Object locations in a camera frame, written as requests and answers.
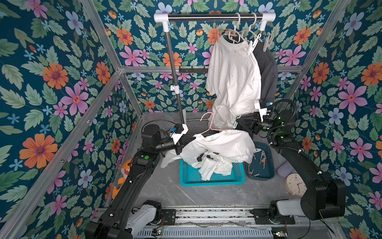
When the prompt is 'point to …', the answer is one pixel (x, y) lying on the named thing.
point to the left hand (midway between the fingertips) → (194, 137)
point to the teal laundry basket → (191, 176)
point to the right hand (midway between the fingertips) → (242, 117)
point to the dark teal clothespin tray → (262, 167)
